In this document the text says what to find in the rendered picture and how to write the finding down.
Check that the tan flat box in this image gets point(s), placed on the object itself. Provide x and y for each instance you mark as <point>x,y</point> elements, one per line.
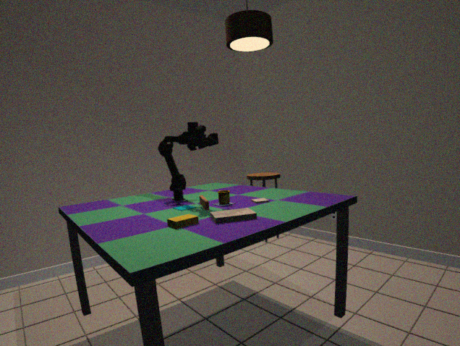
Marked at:
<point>242,214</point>

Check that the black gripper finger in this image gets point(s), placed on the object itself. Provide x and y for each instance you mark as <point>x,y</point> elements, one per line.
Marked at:
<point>210,138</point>
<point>202,143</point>

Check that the yellow rectangular block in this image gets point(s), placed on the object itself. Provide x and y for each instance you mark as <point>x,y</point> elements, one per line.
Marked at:
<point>182,221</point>

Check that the tan square tile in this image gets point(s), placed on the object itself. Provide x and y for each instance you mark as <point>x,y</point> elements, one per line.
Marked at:
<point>260,200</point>

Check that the orange-brown long flat bar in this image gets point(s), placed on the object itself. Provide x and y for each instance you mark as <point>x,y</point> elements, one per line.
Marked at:
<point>204,203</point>

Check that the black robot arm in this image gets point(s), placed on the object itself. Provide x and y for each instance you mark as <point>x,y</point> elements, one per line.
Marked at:
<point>178,180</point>

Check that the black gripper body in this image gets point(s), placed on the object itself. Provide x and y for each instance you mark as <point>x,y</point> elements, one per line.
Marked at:
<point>192,142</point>

